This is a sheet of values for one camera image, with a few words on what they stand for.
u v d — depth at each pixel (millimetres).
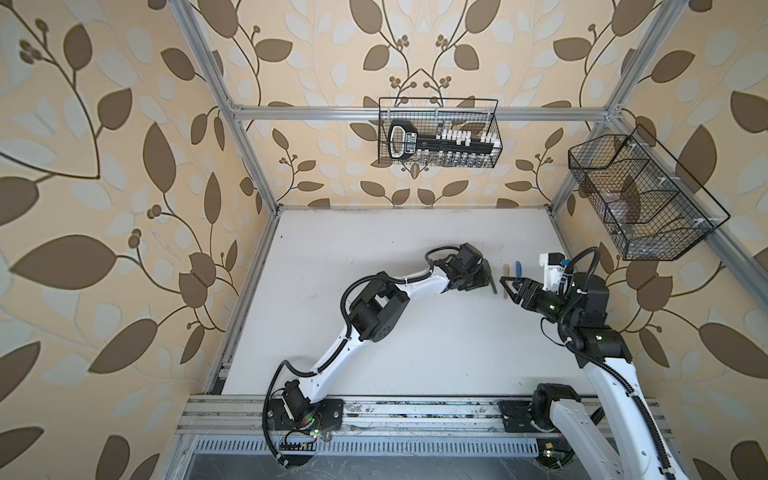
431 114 906
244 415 755
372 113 893
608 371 475
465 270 819
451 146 833
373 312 625
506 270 1019
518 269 1019
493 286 942
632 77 822
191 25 739
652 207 727
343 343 621
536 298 653
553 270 667
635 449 411
